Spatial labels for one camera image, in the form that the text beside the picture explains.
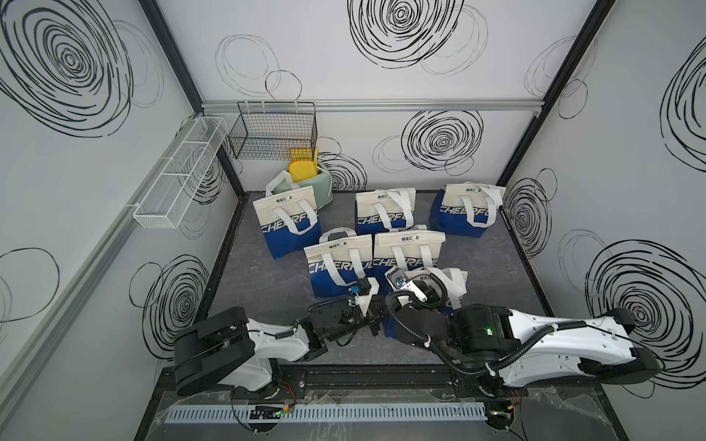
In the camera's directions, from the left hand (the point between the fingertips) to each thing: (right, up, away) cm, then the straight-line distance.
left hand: (398, 301), depth 69 cm
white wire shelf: (-61, +26, +4) cm, 66 cm away
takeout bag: (+12, +7, -7) cm, 15 cm away
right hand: (-1, +3, -5) cm, 6 cm away
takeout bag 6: (+24, +24, +18) cm, 38 cm away
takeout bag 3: (+5, +12, +8) cm, 15 cm away
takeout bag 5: (-1, +24, +17) cm, 29 cm away
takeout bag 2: (-16, +8, +10) cm, 20 cm away
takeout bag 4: (-31, +20, +15) cm, 40 cm away
